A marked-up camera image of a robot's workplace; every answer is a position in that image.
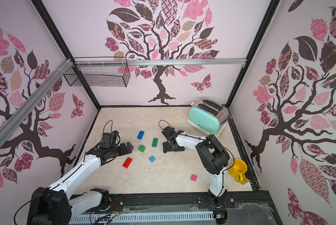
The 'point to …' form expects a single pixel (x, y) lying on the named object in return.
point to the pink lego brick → (193, 177)
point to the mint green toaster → (208, 116)
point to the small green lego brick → (141, 148)
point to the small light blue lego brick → (151, 159)
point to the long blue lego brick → (141, 135)
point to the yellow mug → (238, 170)
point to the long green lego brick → (155, 142)
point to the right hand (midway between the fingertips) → (172, 147)
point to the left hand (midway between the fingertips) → (127, 151)
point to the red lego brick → (127, 162)
